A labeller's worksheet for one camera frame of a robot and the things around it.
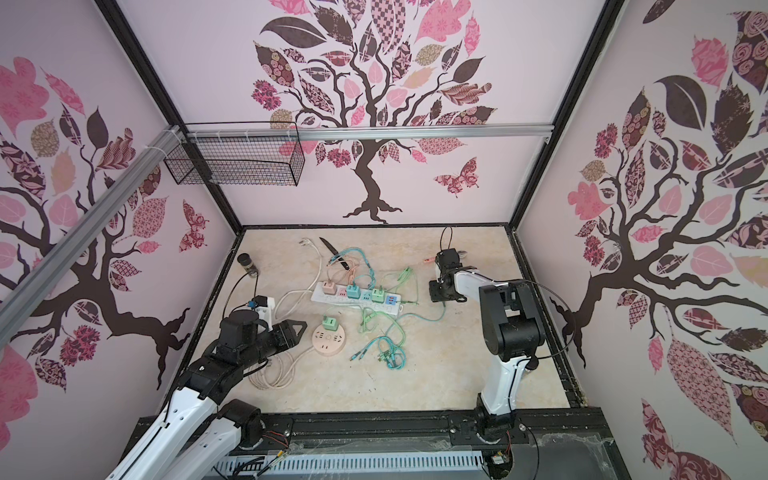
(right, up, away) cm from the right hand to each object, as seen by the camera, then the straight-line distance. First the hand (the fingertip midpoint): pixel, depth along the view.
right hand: (440, 289), depth 101 cm
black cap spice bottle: (-67, +10, -2) cm, 68 cm away
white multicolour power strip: (-17, -4, -6) cm, 18 cm away
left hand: (-41, -9, -23) cm, 48 cm away
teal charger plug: (-29, 0, -8) cm, 30 cm away
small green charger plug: (-35, -8, -15) cm, 39 cm away
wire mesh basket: (-64, +45, -6) cm, 78 cm away
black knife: (-39, +14, +13) cm, 44 cm away
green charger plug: (-21, -1, -9) cm, 23 cm away
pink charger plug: (-37, +1, -6) cm, 38 cm away
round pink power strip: (-36, -14, -14) cm, 41 cm away
